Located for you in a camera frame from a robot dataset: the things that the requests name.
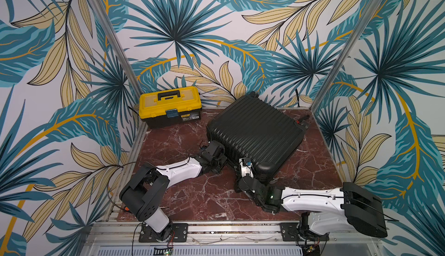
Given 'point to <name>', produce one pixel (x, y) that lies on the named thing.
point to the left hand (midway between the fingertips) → (228, 161)
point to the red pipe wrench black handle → (302, 119)
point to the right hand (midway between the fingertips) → (233, 174)
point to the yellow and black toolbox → (170, 106)
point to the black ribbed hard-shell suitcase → (252, 129)
